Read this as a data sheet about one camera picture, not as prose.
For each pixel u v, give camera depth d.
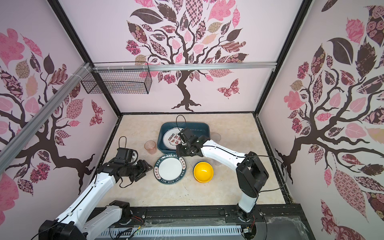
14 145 0.51
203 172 0.82
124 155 0.63
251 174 0.45
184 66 0.93
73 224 0.40
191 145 0.63
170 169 0.88
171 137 1.04
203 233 0.70
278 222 0.72
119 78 0.94
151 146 0.96
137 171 0.71
